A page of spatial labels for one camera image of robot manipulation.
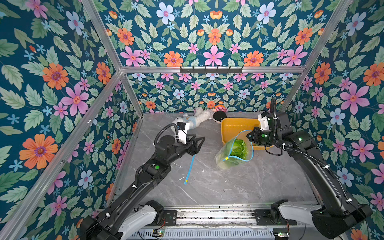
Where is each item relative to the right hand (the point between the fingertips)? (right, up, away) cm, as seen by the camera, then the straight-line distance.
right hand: (249, 132), depth 70 cm
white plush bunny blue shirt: (-24, +11, +36) cm, 44 cm away
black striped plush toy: (-11, +11, +41) cm, 44 cm away
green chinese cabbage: (-9, -10, -7) cm, 15 cm away
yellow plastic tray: (0, +2, +42) cm, 42 cm away
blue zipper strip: (-30, -24, +20) cm, 43 cm away
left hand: (-23, -1, -3) cm, 23 cm away
